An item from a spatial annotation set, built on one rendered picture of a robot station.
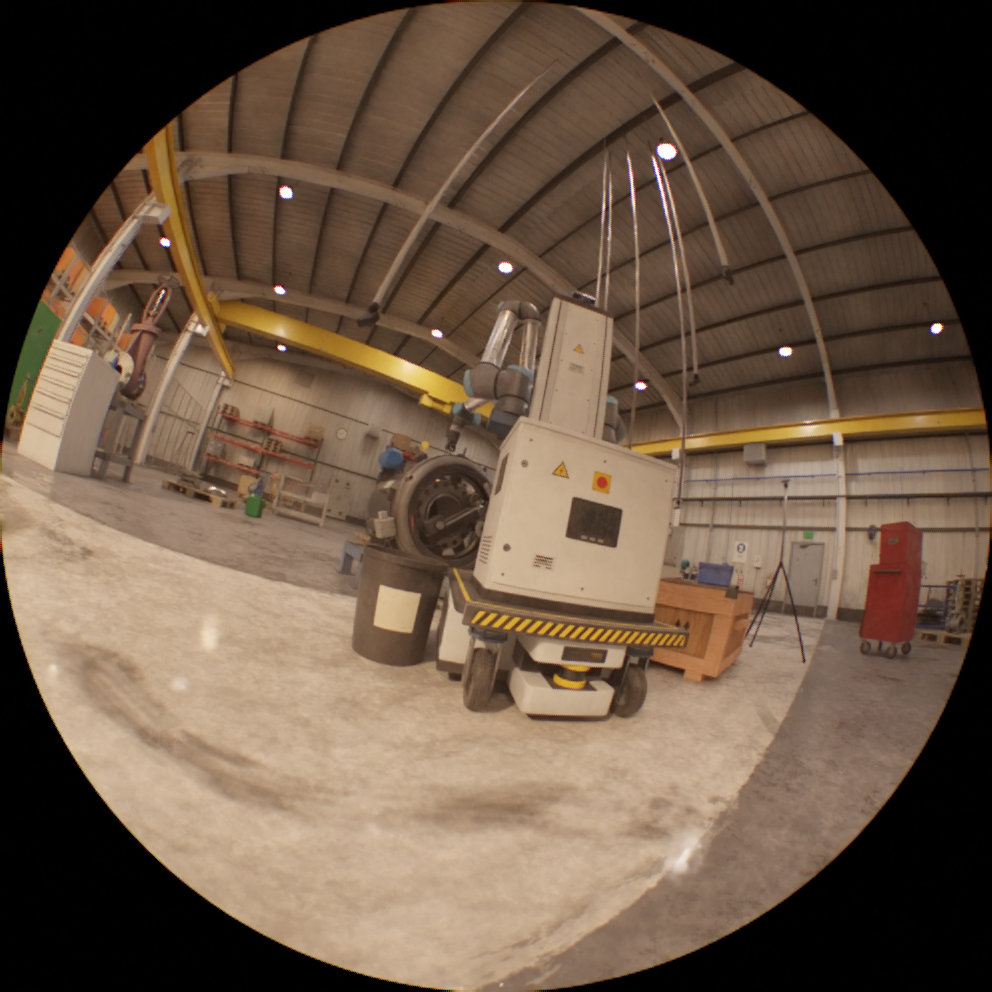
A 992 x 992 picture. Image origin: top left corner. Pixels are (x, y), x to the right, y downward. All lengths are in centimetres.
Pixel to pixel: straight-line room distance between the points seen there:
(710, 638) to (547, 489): 116
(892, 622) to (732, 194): 820
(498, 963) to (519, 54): 837
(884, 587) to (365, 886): 396
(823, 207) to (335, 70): 1016
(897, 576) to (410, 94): 1015
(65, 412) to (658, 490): 445
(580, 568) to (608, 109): 812
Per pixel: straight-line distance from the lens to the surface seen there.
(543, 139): 857
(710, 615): 178
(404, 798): 66
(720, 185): 898
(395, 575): 107
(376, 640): 115
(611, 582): 103
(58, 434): 411
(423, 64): 823
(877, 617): 397
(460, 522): 207
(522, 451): 95
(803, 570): 1157
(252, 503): 583
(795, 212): 951
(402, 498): 193
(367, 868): 55
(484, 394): 170
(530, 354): 202
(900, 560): 392
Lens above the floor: 46
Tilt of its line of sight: 9 degrees up
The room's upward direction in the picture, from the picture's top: 12 degrees clockwise
